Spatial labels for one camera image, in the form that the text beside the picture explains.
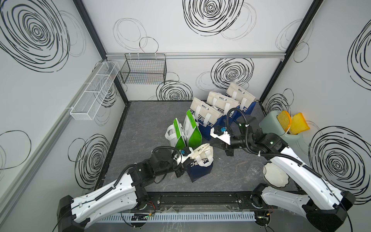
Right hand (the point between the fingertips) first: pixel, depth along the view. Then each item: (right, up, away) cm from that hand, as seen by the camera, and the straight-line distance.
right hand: (212, 143), depth 65 cm
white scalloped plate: (+37, -21, +14) cm, 45 cm away
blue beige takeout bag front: (-4, -10, +4) cm, 12 cm away
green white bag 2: (-8, +2, +14) cm, 17 cm away
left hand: (-9, -9, +4) cm, 13 cm away
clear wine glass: (+29, -20, +18) cm, 40 cm away
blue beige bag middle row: (+10, +20, +24) cm, 33 cm away
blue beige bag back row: (+25, +22, +25) cm, 42 cm away
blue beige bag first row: (0, +12, +18) cm, 21 cm away
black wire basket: (-55, +59, +80) cm, 114 cm away
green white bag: (-17, +2, +8) cm, 19 cm away
